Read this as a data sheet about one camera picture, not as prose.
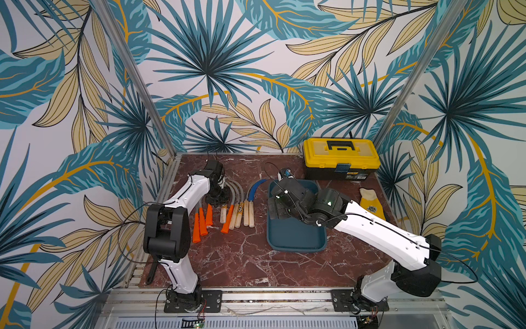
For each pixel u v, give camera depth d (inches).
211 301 28.9
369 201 39.3
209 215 37.2
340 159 37.4
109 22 27.6
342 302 28.8
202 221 36.2
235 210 37.4
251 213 37.2
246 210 37.4
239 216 36.5
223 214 34.6
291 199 18.5
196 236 34.0
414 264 15.9
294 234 35.2
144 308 28.8
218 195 30.8
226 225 35.3
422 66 32.3
